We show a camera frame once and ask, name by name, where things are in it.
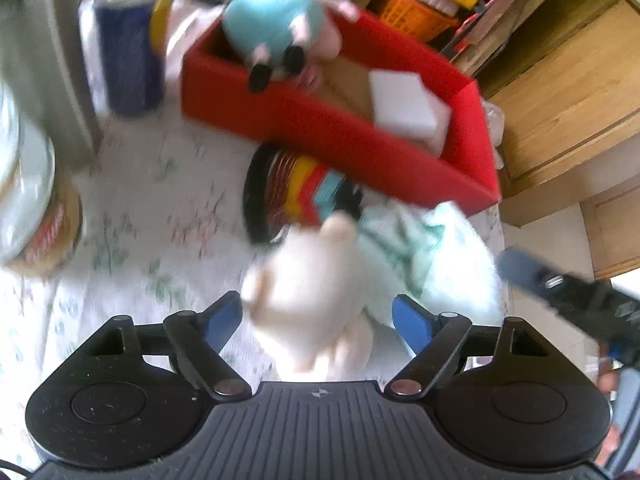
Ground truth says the red cardboard box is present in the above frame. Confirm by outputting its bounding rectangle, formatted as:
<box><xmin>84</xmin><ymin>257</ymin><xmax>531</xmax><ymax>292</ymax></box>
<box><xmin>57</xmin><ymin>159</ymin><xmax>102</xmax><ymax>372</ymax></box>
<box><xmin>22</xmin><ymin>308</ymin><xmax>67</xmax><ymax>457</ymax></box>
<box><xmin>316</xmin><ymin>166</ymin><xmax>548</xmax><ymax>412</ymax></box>
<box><xmin>181</xmin><ymin>10</ymin><xmax>502</xmax><ymax>216</ymax></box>

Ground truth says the orange plastic basket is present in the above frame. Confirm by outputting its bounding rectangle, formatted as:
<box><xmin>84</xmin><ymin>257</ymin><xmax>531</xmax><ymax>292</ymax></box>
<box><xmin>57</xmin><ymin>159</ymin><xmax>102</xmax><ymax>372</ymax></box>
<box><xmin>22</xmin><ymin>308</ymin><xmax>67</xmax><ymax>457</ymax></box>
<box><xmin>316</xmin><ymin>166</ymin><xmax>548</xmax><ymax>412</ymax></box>
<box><xmin>376</xmin><ymin>0</ymin><xmax>458</xmax><ymax>46</ymax></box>

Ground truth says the white sponge block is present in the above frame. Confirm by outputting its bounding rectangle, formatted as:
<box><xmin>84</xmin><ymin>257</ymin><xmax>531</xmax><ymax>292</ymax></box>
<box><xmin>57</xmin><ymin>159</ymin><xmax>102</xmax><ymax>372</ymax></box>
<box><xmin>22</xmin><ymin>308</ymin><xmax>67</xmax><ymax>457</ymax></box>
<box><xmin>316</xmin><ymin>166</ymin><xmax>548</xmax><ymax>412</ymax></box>
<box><xmin>369</xmin><ymin>70</ymin><xmax>452</xmax><ymax>156</ymax></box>

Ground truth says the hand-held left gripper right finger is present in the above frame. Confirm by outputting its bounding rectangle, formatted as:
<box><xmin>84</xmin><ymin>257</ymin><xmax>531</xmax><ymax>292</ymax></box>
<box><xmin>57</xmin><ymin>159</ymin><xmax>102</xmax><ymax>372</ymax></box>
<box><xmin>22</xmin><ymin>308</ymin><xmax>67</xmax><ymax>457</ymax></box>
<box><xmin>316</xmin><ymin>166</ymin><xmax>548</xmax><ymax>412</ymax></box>
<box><xmin>384</xmin><ymin>294</ymin><xmax>551</xmax><ymax>401</ymax></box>

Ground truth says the blue yellow drink can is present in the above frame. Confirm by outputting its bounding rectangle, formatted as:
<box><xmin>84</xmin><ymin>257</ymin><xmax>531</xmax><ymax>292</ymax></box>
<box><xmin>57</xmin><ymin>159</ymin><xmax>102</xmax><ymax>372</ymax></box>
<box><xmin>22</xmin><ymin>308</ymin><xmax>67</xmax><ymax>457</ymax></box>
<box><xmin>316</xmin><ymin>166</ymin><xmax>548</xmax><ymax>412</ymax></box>
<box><xmin>80</xmin><ymin>0</ymin><xmax>176</xmax><ymax>117</ymax></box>

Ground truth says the glass jar with yellow label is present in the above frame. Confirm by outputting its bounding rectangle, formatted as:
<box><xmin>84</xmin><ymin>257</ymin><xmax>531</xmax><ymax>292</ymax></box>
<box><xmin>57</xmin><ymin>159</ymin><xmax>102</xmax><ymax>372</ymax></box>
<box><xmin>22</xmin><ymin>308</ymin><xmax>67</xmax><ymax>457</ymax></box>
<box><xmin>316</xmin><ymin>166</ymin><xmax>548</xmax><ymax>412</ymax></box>
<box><xmin>0</xmin><ymin>85</ymin><xmax>85</xmax><ymax>277</ymax></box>

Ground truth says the wooden board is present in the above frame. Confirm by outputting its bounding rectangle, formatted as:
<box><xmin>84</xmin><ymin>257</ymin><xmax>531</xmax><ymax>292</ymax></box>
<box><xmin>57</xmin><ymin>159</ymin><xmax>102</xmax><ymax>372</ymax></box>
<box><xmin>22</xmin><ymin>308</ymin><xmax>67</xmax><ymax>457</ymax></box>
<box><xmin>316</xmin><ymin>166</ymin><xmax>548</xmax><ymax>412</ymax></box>
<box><xmin>440</xmin><ymin>0</ymin><xmax>561</xmax><ymax>76</ymax></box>

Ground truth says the stainless steel thermos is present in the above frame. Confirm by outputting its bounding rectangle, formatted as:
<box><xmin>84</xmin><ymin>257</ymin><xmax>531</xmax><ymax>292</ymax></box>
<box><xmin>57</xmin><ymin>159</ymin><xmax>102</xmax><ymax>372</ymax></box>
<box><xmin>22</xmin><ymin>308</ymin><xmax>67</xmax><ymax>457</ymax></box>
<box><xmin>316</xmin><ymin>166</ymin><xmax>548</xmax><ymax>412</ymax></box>
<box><xmin>0</xmin><ymin>0</ymin><xmax>103</xmax><ymax>173</ymax></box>

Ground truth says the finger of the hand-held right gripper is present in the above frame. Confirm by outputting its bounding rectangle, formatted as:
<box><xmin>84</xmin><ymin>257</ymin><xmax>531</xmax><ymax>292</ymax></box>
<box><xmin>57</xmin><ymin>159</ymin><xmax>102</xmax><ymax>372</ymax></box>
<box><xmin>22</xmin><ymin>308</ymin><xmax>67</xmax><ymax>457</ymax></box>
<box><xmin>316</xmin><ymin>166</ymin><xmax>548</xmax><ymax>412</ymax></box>
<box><xmin>497</xmin><ymin>245</ymin><xmax>613</xmax><ymax>333</ymax></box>

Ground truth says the pig plush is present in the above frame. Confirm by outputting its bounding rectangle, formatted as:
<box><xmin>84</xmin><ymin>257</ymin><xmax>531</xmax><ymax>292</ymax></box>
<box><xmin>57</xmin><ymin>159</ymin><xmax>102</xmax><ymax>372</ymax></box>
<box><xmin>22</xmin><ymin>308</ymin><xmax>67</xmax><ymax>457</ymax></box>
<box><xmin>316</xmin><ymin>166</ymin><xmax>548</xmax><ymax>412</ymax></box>
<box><xmin>211</xmin><ymin>0</ymin><xmax>361</xmax><ymax>93</ymax></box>

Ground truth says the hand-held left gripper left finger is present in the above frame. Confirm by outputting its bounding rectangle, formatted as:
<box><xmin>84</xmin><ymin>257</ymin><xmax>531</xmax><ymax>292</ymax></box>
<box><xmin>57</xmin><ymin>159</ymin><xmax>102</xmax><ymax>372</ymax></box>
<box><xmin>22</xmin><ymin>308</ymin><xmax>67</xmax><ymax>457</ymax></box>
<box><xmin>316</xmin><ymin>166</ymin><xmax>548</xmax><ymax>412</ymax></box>
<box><xmin>87</xmin><ymin>290</ymin><xmax>252</xmax><ymax>402</ymax></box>

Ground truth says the wooden cabinet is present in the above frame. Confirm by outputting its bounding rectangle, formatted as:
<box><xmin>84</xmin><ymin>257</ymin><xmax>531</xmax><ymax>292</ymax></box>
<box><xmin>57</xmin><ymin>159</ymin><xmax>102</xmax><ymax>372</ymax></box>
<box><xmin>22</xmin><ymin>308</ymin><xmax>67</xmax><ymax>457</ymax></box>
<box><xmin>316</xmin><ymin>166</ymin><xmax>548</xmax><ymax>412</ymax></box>
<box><xmin>470</xmin><ymin>0</ymin><xmax>640</xmax><ymax>281</ymax></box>

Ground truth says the floral tablecloth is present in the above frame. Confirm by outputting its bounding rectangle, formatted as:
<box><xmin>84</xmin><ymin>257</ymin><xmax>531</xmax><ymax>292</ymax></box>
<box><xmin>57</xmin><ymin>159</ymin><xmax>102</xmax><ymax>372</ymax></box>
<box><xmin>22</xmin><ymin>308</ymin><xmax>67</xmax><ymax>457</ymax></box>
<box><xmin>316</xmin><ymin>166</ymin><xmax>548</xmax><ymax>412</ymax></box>
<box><xmin>0</xmin><ymin>0</ymin><xmax>511</xmax><ymax>461</ymax></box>

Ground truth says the translucent white plastic bag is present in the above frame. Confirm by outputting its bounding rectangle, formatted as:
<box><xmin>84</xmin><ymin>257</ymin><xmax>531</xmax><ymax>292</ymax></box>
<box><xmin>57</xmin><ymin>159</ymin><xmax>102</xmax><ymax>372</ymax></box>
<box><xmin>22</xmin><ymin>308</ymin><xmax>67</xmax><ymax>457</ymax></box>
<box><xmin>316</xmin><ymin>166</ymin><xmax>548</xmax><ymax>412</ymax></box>
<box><xmin>482</xmin><ymin>102</ymin><xmax>507</xmax><ymax>171</ymax></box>

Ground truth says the white plush bear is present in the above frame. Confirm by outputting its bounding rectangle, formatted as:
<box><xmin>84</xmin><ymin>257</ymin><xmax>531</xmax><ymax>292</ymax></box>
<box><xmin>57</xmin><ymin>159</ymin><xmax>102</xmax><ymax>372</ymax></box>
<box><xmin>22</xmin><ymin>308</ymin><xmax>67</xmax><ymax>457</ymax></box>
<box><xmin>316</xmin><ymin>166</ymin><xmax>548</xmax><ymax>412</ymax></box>
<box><xmin>241</xmin><ymin>210</ymin><xmax>375</xmax><ymax>386</ymax></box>

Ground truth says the white green cloth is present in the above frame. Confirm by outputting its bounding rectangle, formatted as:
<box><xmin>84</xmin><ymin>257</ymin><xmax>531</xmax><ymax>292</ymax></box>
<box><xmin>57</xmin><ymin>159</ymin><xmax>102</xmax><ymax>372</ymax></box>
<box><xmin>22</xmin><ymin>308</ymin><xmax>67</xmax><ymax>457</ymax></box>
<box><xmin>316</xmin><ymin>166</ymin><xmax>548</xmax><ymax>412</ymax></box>
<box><xmin>357</xmin><ymin>201</ymin><xmax>507</xmax><ymax>333</ymax></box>

